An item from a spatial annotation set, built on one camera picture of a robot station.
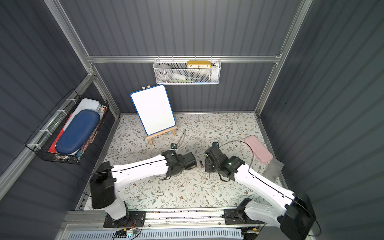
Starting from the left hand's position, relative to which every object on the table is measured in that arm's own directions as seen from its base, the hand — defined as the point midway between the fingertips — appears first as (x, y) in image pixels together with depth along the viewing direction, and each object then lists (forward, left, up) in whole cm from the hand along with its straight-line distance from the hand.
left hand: (173, 166), depth 80 cm
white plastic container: (+25, +46, +23) cm, 57 cm away
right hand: (+2, -21, +1) cm, 21 cm away
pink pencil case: (+12, -55, -9) cm, 57 cm away
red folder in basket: (0, +51, +18) cm, 54 cm away
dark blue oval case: (+10, +40, +23) cm, 47 cm away
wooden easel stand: (+23, +18, -4) cm, 29 cm away
